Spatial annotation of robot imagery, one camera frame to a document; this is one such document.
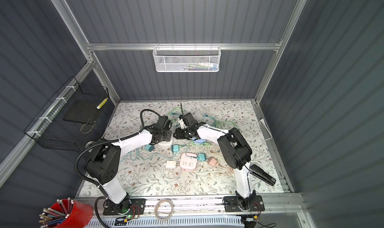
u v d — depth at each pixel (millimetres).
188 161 860
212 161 867
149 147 914
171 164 870
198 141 955
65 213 640
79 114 769
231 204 726
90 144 806
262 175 793
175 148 920
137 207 722
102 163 475
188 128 750
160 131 742
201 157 882
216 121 1053
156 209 724
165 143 934
